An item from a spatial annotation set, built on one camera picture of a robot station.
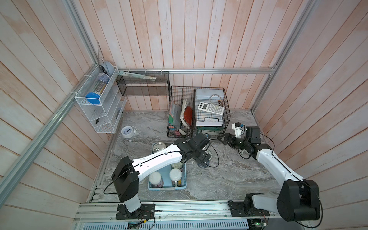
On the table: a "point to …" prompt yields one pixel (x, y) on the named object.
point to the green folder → (218, 130)
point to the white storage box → (210, 94)
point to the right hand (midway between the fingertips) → (221, 138)
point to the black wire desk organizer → (194, 110)
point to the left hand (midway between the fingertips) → (199, 155)
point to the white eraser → (182, 132)
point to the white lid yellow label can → (175, 175)
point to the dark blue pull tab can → (204, 165)
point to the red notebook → (188, 115)
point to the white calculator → (214, 109)
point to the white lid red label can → (155, 180)
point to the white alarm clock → (128, 132)
